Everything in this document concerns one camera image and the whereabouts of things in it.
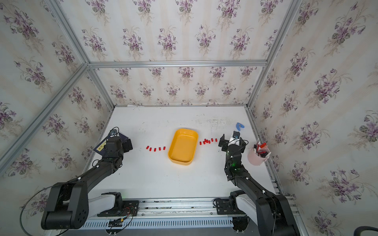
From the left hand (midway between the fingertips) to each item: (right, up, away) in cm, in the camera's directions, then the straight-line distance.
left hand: (121, 141), depth 88 cm
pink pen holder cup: (+81, -6, -6) cm, 82 cm away
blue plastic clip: (+79, +9, +19) cm, 82 cm away
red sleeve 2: (+16, -6, +7) cm, 19 cm away
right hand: (+68, +4, -4) cm, 68 cm away
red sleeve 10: (+58, -1, +11) cm, 59 cm away
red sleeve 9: (+56, -2, +10) cm, 57 cm away
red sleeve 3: (+19, -6, +7) cm, 21 cm away
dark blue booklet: (-16, -5, +5) cm, 17 cm away
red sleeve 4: (+22, -6, +7) cm, 24 cm away
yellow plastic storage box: (+37, -4, +6) cm, 38 cm away
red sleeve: (+14, -5, +7) cm, 17 cm away
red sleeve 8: (+54, -1, +10) cm, 55 cm away
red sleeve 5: (+25, -5, +7) cm, 27 cm away
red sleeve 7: (+52, -3, +10) cm, 53 cm away
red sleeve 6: (+49, -3, +10) cm, 50 cm away
